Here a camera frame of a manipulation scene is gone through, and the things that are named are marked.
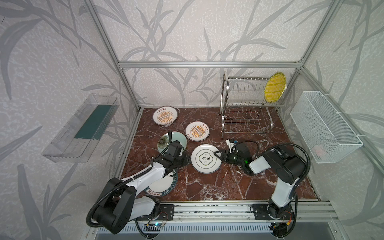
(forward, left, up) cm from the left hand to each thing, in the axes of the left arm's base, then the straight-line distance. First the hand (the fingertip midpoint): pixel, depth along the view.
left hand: (189, 158), depth 88 cm
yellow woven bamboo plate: (+30, -49, +30) cm, 65 cm away
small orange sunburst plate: (+23, -4, -4) cm, 24 cm away
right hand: (+4, -16, -2) cm, 16 cm away
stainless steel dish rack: (+48, -43, -6) cm, 65 cm away
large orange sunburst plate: (+38, +21, -5) cm, 44 cm away
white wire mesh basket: (-4, -61, +30) cm, 68 cm away
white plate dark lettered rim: (-15, +13, -3) cm, 20 cm away
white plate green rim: (+1, -8, -4) cm, 9 cm away
